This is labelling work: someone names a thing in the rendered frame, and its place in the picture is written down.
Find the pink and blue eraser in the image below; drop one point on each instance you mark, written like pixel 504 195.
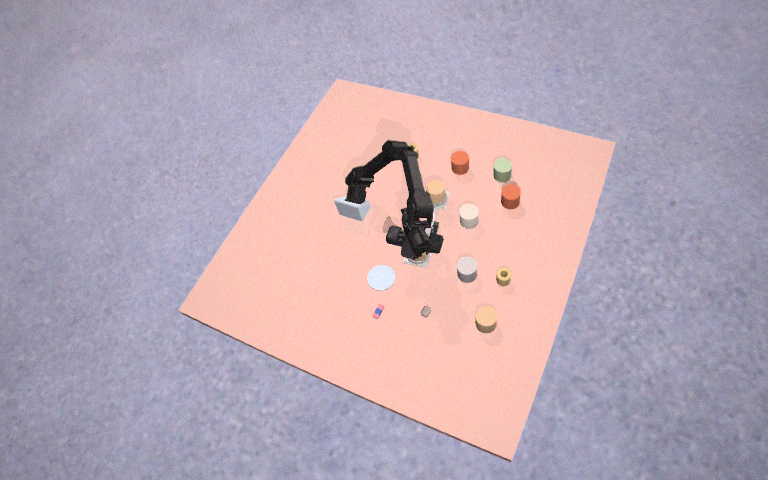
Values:
pixel 378 311

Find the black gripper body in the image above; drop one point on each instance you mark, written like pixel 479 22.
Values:
pixel 395 237

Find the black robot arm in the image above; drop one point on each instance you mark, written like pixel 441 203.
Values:
pixel 419 203

